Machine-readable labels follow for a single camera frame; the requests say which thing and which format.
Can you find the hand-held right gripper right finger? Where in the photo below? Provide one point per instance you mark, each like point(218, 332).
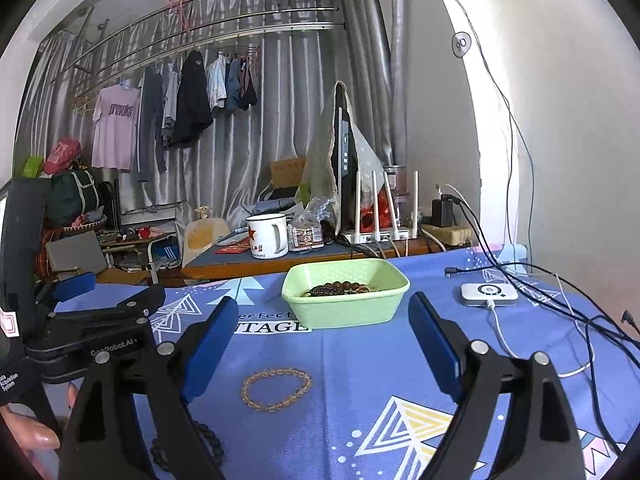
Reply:
point(435, 350)

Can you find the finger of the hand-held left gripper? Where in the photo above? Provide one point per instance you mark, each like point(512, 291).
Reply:
point(135, 305)
point(75, 285)

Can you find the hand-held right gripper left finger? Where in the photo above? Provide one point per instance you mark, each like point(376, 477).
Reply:
point(210, 350)

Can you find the green plastic basket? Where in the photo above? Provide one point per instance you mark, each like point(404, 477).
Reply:
point(345, 307)

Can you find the person's left hand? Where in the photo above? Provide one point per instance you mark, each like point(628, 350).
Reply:
point(30, 432)

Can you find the grey flat case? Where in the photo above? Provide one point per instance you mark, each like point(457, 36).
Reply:
point(75, 255)

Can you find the small white square device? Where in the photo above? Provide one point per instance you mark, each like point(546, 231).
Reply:
point(490, 294)

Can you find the green duffel bag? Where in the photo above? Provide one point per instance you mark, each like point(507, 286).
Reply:
point(75, 197)

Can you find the wooden desk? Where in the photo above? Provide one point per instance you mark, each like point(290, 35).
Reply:
point(235, 265)

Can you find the bright green bag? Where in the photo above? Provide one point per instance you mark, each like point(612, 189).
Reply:
point(32, 166)

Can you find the yellowish plastic bag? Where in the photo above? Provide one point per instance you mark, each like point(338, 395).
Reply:
point(205, 240)

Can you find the red flat packet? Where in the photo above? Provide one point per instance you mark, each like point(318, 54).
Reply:
point(232, 248)

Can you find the pink bag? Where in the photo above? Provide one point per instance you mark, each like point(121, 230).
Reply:
point(62, 156)

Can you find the beige power strip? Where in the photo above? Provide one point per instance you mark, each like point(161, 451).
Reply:
point(450, 236)

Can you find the blue printed tablecloth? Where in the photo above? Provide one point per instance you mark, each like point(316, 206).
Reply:
point(325, 390)

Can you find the white enamel mug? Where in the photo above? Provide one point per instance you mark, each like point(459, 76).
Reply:
point(267, 237)

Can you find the white router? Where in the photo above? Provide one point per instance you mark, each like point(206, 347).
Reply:
point(380, 232)

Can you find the black power adapter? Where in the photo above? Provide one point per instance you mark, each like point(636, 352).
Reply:
point(444, 212)

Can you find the clear snack packet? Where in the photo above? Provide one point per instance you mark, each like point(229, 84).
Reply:
point(306, 239)

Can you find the red plastic bag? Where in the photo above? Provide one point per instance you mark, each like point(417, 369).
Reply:
point(380, 212)

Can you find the pink t-shirt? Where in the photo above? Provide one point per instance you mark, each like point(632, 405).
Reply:
point(115, 130)

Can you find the glass jar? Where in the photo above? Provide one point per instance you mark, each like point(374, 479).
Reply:
point(396, 185)

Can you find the dark grey trousers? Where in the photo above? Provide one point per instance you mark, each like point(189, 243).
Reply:
point(150, 125)

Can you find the cardboard box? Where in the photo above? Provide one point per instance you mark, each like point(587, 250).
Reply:
point(287, 175)

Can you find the black shirt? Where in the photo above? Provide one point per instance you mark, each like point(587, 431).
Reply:
point(190, 105)

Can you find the black monitor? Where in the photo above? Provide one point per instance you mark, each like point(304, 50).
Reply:
point(345, 160)

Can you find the lace cover cloth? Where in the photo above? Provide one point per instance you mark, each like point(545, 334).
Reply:
point(320, 170)

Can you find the grey curtain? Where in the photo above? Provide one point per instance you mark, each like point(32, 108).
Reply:
point(260, 125)

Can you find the light blue shirt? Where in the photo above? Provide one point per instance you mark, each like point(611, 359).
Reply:
point(216, 82)

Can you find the dark shorts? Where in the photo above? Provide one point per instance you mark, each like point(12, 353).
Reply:
point(242, 85)

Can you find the metal drying rack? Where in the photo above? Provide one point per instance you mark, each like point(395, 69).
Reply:
point(210, 15)

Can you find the round wall hook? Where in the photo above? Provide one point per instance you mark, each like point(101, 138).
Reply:
point(460, 43)

